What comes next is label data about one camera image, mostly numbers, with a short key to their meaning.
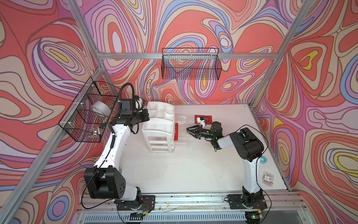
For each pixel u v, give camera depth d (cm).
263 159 88
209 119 111
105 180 41
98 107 75
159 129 79
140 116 73
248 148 58
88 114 70
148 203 72
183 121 98
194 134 88
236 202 73
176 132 93
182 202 75
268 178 80
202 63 96
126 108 60
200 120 91
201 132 85
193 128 88
